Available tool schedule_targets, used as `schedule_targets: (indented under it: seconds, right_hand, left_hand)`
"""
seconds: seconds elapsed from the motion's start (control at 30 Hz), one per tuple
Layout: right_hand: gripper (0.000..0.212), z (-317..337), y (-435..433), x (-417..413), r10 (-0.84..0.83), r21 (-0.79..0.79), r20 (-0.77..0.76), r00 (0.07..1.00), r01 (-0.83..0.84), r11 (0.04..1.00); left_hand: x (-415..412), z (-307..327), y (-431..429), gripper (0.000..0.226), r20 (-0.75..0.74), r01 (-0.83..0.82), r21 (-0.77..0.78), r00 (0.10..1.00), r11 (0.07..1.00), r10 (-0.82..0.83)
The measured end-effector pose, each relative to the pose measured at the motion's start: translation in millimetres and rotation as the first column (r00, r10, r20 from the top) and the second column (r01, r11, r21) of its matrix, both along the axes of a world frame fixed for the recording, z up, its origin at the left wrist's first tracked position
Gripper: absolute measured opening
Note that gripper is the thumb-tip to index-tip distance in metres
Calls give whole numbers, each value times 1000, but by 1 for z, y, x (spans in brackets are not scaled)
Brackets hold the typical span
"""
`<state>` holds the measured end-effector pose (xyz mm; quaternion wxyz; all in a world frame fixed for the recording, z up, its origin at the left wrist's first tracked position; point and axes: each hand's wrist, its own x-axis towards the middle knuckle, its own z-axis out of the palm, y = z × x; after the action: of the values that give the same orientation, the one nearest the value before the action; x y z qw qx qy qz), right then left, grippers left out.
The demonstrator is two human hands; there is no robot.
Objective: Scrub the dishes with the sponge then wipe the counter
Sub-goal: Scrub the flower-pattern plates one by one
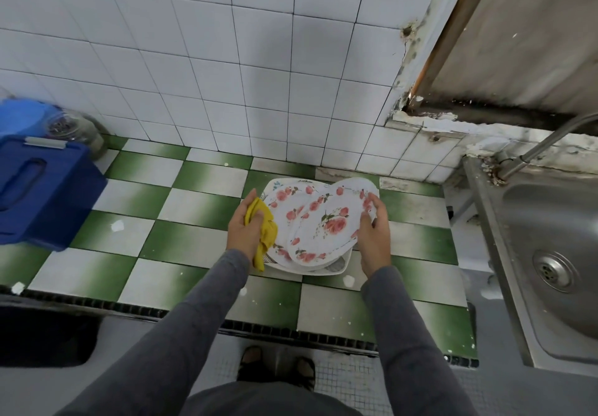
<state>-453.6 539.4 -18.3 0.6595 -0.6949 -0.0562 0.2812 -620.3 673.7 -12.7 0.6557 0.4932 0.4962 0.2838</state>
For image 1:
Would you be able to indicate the person's right hand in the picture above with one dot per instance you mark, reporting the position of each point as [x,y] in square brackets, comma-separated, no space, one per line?
[374,241]

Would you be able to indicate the person's left hand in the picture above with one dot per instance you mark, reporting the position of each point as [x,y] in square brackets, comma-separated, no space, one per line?
[245,235]

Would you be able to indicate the person's right forearm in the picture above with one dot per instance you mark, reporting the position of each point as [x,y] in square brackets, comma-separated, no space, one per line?
[416,350]

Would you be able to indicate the person's black shoe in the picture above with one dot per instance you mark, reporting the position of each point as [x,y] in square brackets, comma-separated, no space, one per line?
[254,364]
[304,372]

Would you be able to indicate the stainless steel sink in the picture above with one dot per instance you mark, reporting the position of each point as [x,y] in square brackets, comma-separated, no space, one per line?
[551,261]

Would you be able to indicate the metal faucet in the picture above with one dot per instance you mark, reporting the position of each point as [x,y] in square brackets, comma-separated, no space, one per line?
[547,147]

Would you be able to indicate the glass jar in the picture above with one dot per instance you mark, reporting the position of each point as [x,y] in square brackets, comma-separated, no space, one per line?
[75,131]

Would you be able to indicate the blue plastic box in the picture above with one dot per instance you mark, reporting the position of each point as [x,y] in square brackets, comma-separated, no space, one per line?
[47,191]

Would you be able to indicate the blue plastic bowl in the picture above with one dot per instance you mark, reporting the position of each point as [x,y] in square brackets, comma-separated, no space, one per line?
[23,118]

